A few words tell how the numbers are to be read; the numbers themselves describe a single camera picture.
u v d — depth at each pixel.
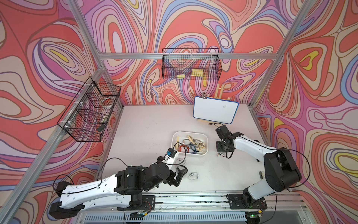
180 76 0.82
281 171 0.45
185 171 0.60
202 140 0.98
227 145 0.67
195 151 0.91
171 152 0.55
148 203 0.72
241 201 0.71
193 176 0.82
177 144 0.91
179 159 0.87
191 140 0.93
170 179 0.56
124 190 0.44
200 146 0.93
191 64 0.84
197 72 0.91
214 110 0.93
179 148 0.92
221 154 0.87
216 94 0.90
